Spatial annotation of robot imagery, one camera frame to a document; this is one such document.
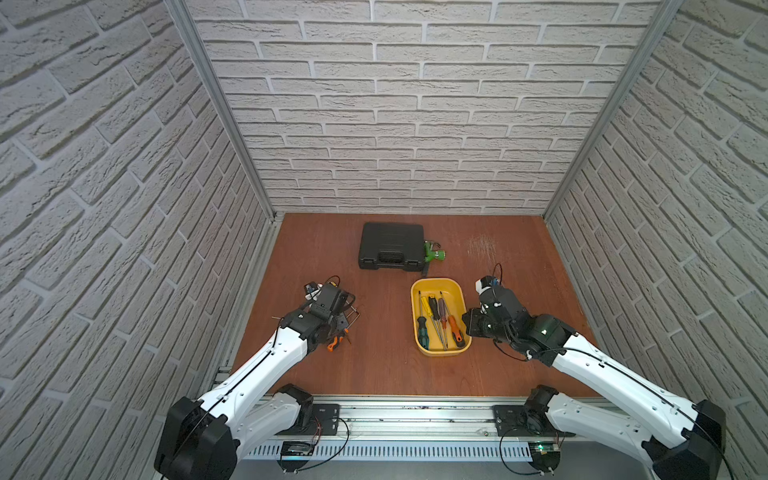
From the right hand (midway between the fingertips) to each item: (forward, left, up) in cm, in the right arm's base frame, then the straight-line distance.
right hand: (466, 317), depth 77 cm
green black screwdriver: (+2, +11, -12) cm, 16 cm away
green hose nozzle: (+31, +4, -12) cm, 34 cm away
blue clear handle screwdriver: (+8, +3, -13) cm, 15 cm away
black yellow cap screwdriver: (+7, +6, -13) cm, 16 cm away
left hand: (+6, +34, -4) cm, 35 cm away
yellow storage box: (+13, -1, -12) cm, 17 cm away
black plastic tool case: (+33, +17, -10) cm, 39 cm away
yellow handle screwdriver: (+8, +8, -13) cm, 17 cm away
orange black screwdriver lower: (-1, +38, -12) cm, 39 cm away
